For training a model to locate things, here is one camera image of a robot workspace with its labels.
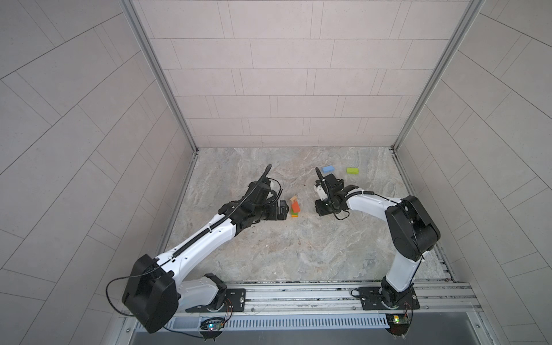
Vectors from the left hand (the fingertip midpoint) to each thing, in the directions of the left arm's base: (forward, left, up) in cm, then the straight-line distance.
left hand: (285, 207), depth 79 cm
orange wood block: (+3, -4, -13) cm, 14 cm away
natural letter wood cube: (+7, -3, -6) cm, 10 cm away
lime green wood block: (+29, -34, -15) cm, 47 cm away
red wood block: (+6, -4, -11) cm, 13 cm away
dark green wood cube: (+4, -4, -13) cm, 14 cm away
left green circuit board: (-35, +22, -10) cm, 43 cm away
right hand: (+6, -14, -14) cm, 21 cm away
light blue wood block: (+29, -22, -14) cm, 39 cm away
